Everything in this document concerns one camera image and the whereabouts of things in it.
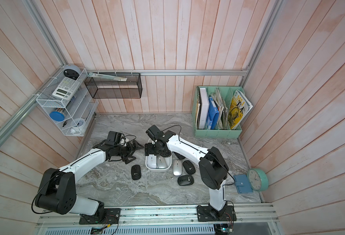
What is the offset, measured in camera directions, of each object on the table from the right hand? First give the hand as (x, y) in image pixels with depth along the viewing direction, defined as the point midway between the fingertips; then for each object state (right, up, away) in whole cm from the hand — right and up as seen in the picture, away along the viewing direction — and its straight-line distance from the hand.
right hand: (149, 152), depth 86 cm
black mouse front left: (-9, -12, +1) cm, 15 cm away
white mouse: (+1, -6, +4) cm, 7 cm away
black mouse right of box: (+18, -4, +9) cm, 20 cm away
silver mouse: (+6, -7, +5) cm, 11 cm away
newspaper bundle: (+49, +19, +13) cm, 54 cm away
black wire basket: (-37, +44, +20) cm, 61 cm away
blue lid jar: (-48, +21, -9) cm, 54 cm away
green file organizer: (+53, +40, +18) cm, 69 cm away
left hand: (-6, 0, 0) cm, 6 cm away
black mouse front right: (+21, -16, -1) cm, 27 cm away
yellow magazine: (+60, +29, +12) cm, 67 cm away
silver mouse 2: (+17, -10, +3) cm, 20 cm away
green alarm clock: (+60, -13, -8) cm, 62 cm away
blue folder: (+40, +24, +9) cm, 48 cm away
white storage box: (+11, -7, +7) cm, 15 cm away
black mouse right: (+24, -10, +3) cm, 26 cm away
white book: (+35, +23, +10) cm, 43 cm away
